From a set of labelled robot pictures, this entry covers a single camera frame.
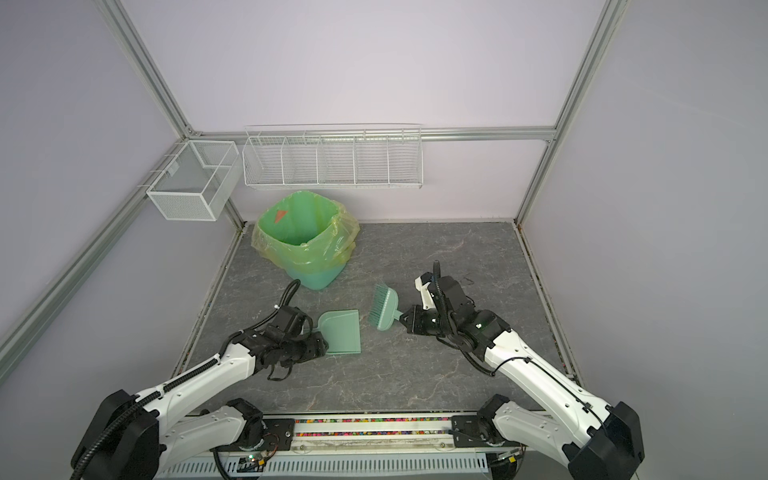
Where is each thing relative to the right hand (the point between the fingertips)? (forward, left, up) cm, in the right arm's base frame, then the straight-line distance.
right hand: (400, 320), depth 75 cm
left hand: (-3, +24, -14) cm, 28 cm away
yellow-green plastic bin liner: (+39, +34, -7) cm, 52 cm away
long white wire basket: (+53, +22, +14) cm, 59 cm away
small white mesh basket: (+48, +69, +8) cm, 84 cm away
